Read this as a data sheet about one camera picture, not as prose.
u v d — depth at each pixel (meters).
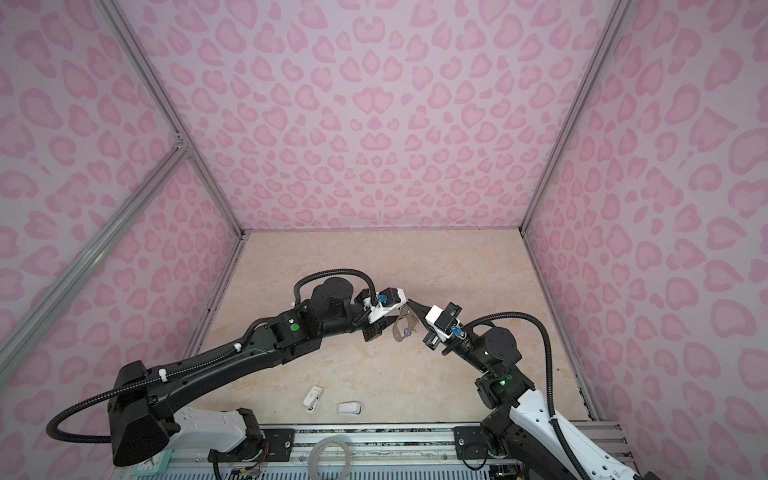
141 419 0.38
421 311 0.61
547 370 0.51
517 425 0.53
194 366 0.45
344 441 0.76
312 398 0.78
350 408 0.78
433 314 0.52
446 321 0.52
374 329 0.60
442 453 0.72
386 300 0.56
